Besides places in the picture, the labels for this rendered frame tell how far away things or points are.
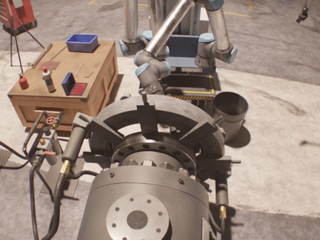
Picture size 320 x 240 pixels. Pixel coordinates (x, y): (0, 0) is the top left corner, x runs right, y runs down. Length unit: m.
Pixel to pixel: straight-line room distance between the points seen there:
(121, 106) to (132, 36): 0.92
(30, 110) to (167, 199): 1.79
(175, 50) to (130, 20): 0.58
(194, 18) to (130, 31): 0.57
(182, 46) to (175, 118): 1.20
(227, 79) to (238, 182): 1.39
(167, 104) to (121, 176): 0.38
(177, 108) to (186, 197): 0.40
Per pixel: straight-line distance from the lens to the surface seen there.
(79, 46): 2.65
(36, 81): 2.42
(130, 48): 2.02
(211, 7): 1.62
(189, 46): 2.25
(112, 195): 0.98
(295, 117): 2.86
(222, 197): 1.44
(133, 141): 1.19
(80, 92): 2.09
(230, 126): 2.12
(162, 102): 1.12
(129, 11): 1.86
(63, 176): 1.19
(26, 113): 2.52
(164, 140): 1.18
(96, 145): 1.39
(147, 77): 1.32
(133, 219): 0.86
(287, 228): 2.05
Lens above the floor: 1.72
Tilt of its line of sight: 45 degrees down
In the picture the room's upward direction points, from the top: straight up
